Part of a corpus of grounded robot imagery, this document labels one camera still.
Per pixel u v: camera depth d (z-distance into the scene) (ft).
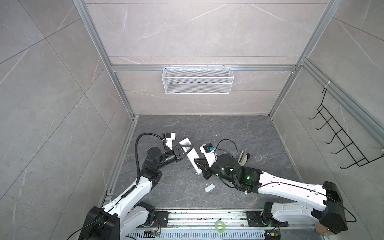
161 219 2.41
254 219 2.40
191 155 2.29
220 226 2.38
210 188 2.75
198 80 3.30
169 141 2.26
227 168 1.63
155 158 1.91
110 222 1.28
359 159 1.93
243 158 3.04
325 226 1.48
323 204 1.32
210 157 1.91
